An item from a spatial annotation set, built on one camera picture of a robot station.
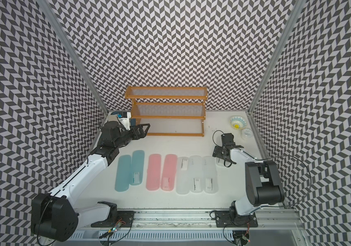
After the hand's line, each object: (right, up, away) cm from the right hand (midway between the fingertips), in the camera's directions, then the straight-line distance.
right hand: (223, 157), depth 94 cm
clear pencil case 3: (-8, -7, 0) cm, 11 cm away
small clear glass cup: (+17, +14, +6) cm, 23 cm away
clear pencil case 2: (-17, -9, -6) cm, 20 cm away
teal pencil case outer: (-59, -9, -9) cm, 60 cm away
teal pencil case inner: (-52, -6, -4) cm, 52 cm away
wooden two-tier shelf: (-36, +31, +30) cm, 57 cm away
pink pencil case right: (-33, -12, -11) cm, 36 cm away
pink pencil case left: (-42, -8, -7) cm, 43 cm away
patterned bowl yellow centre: (+15, +22, +15) cm, 30 cm away
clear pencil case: (-25, -12, -9) cm, 29 cm away
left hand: (-45, +19, -14) cm, 51 cm away
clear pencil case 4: (-3, -2, -3) cm, 4 cm away
